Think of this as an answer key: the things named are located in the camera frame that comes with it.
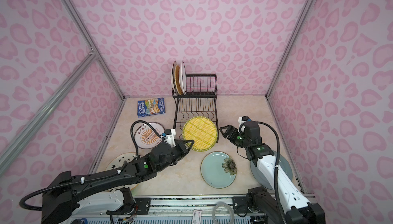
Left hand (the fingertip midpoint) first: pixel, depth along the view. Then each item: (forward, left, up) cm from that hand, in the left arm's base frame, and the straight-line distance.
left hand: (197, 140), depth 71 cm
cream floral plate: (+31, +12, +11) cm, 35 cm away
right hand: (+7, -14, -4) cm, 16 cm away
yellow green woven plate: (+6, -3, -2) cm, 7 cm away
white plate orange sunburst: (+15, +33, -22) cm, 43 cm away
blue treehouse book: (+38, +34, -20) cm, 55 cm away
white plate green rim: (+30, +7, +12) cm, 33 cm away
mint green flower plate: (-6, -11, -22) cm, 25 cm away
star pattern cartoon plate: (-1, +46, -21) cm, 50 cm away
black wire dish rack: (+44, -1, -20) cm, 48 cm away
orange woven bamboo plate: (+32, +11, +9) cm, 35 cm away
